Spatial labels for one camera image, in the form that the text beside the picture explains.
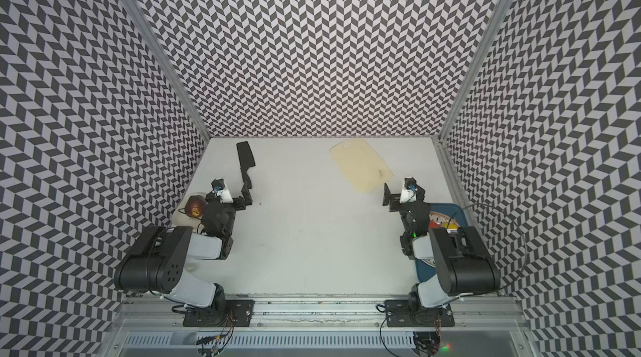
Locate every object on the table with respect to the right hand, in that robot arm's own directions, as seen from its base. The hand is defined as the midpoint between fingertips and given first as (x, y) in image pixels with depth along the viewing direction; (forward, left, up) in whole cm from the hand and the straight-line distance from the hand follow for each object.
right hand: (398, 186), depth 90 cm
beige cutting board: (+16, +10, -10) cm, 22 cm away
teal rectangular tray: (-26, -6, -10) cm, 29 cm away
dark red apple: (-6, +74, -3) cm, 74 cm away
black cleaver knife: (+22, +64, -10) cm, 68 cm away
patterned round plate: (-10, -15, -7) cm, 20 cm away
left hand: (+1, +60, +1) cm, 60 cm away
